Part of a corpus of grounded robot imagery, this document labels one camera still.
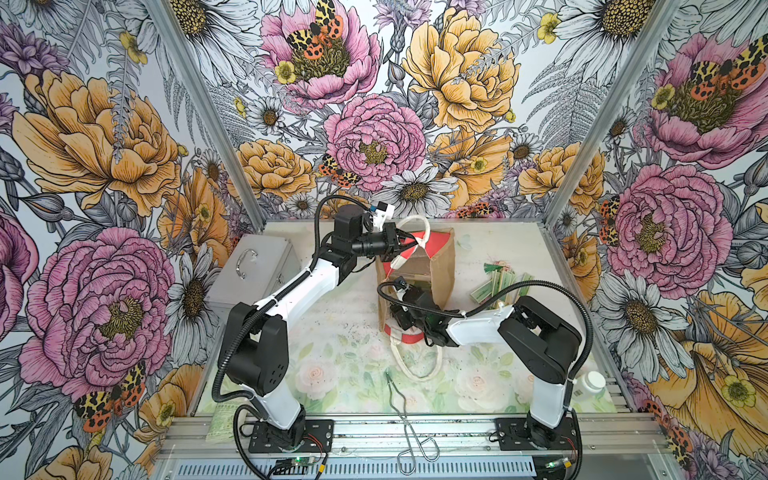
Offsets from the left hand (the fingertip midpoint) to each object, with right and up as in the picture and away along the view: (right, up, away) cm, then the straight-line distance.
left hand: (420, 246), depth 76 cm
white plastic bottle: (+41, -34, -2) cm, 53 cm away
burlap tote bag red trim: (+2, -6, 0) cm, 7 cm away
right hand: (-4, -19, +19) cm, 28 cm away
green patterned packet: (-48, -44, -3) cm, 65 cm away
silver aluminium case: (-47, -6, +13) cm, 50 cm away
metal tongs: (-4, -50, -5) cm, 51 cm away
